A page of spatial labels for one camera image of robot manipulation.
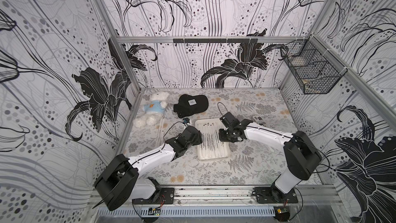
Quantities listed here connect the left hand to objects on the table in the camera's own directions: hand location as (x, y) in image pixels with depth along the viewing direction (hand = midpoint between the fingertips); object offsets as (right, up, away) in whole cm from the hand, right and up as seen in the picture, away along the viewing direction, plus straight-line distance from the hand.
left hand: (198, 138), depth 87 cm
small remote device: (+38, +10, +11) cm, 41 cm away
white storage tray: (+8, -6, 0) cm, 10 cm away
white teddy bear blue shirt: (-29, +15, +11) cm, 35 cm away
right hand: (+13, 0, +3) cm, 14 cm away
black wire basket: (+69, +40, +1) cm, 79 cm away
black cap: (-7, +19, +17) cm, 26 cm away
